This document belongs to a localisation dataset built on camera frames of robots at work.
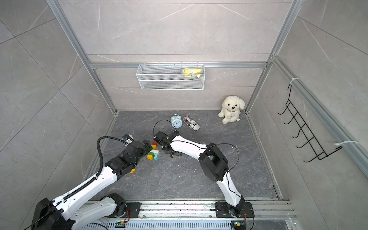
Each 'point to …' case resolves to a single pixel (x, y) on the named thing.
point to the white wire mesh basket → (170, 77)
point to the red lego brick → (155, 143)
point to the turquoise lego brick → (156, 156)
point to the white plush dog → (230, 111)
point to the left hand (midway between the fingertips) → (145, 143)
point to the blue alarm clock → (177, 120)
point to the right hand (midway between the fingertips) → (173, 150)
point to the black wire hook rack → (312, 141)
